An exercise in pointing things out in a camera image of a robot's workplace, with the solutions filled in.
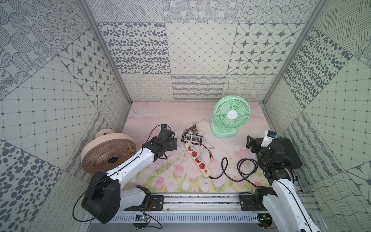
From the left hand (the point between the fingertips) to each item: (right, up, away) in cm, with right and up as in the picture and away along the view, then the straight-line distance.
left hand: (166, 138), depth 86 cm
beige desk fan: (-22, -1, -24) cm, 33 cm away
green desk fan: (+38, +16, -3) cm, 42 cm away
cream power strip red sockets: (+20, -14, 0) cm, 25 cm away
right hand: (+53, 0, -4) cm, 53 cm away
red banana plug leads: (+28, -10, +7) cm, 30 cm away
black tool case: (+75, -12, -2) cm, 76 cm away
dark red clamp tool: (+18, +3, +15) cm, 24 cm away
